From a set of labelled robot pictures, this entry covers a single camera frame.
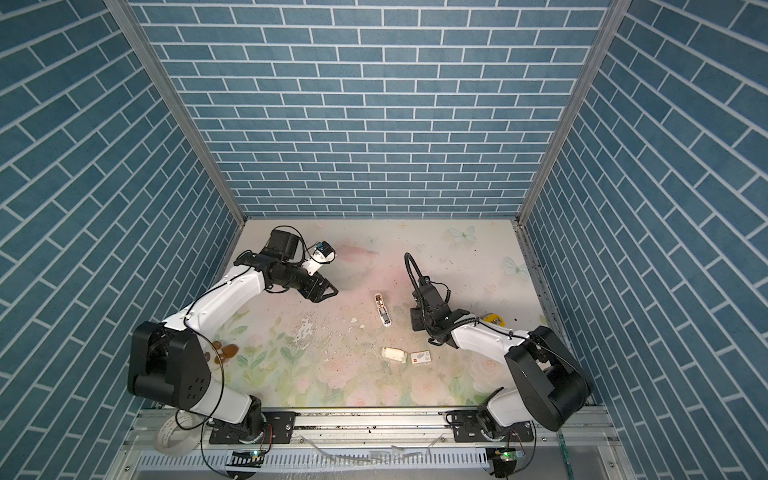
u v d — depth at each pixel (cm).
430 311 69
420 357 85
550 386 43
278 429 74
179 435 73
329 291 79
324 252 77
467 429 73
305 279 75
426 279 81
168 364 44
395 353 87
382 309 94
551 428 44
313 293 74
